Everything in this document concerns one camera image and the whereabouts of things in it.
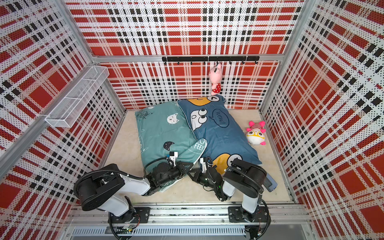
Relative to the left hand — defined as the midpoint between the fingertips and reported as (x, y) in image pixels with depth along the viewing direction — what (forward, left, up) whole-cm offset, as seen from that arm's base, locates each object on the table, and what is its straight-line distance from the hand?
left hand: (196, 163), depth 81 cm
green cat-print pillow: (+27, +23, -3) cm, 36 cm away
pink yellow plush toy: (+21, -39, -2) cm, 44 cm away
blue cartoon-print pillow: (+28, -9, +4) cm, 30 cm away
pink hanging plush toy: (+47, -12, +26) cm, 54 cm away
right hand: (-4, +5, -5) cm, 8 cm away
